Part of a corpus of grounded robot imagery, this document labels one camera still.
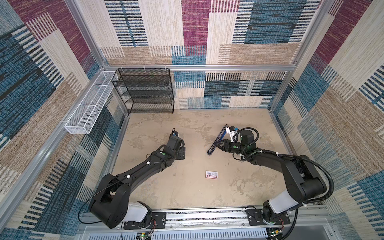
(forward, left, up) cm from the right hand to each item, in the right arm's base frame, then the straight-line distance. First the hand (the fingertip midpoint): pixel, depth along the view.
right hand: (216, 146), depth 88 cm
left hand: (0, +22, 0) cm, 22 cm away
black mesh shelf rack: (+45, +47, +6) cm, 65 cm away
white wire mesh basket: (+18, +78, +10) cm, 80 cm away
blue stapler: (+4, +1, -8) cm, 9 cm away
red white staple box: (-13, +3, -10) cm, 16 cm away
